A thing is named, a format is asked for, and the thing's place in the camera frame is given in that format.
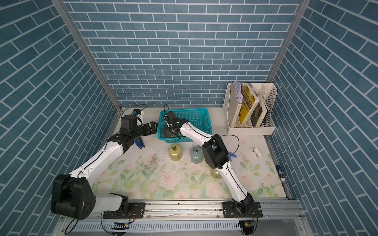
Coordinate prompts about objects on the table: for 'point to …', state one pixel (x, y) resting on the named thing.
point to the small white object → (257, 152)
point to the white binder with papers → (235, 101)
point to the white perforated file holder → (268, 92)
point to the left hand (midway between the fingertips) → (155, 124)
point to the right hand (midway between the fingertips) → (170, 131)
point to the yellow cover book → (250, 101)
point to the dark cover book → (256, 114)
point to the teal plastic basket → (201, 117)
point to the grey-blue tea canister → (196, 154)
